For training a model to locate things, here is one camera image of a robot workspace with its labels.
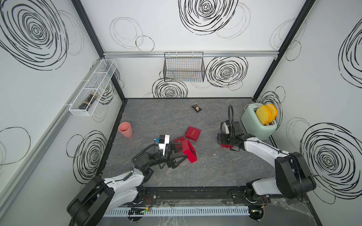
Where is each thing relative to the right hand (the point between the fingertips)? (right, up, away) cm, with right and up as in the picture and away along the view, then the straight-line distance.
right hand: (223, 137), depth 90 cm
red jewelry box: (-29, -2, +2) cm, 29 cm away
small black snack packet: (-15, +20, +22) cm, 33 cm away
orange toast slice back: (+28, +17, -8) cm, 33 cm away
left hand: (-25, -3, -25) cm, 36 cm away
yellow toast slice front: (+23, +16, -4) cm, 29 cm away
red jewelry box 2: (-19, +2, +5) cm, 20 cm away
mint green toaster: (+18, +8, -4) cm, 20 cm away
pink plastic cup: (-62, +5, -1) cm, 63 cm away
